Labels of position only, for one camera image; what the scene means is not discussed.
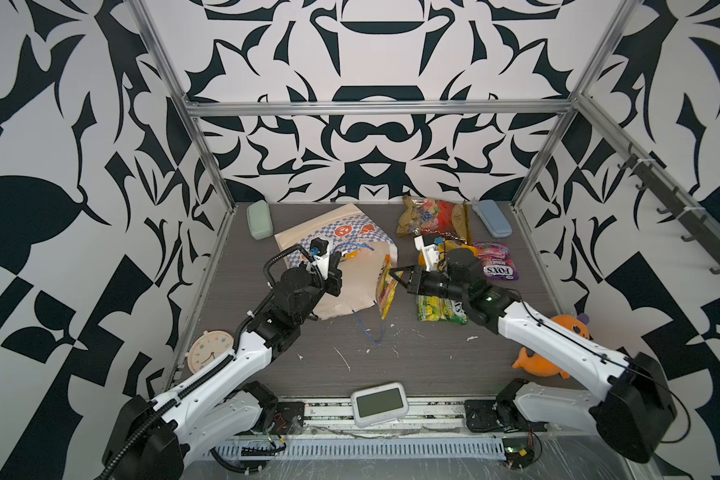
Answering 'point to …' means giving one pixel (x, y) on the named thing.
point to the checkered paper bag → (362, 247)
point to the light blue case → (493, 217)
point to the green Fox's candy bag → (432, 308)
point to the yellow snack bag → (445, 246)
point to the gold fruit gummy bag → (427, 216)
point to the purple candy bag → (497, 260)
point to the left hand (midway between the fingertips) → (339, 248)
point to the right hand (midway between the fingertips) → (392, 274)
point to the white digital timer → (380, 404)
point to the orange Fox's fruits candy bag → (385, 287)
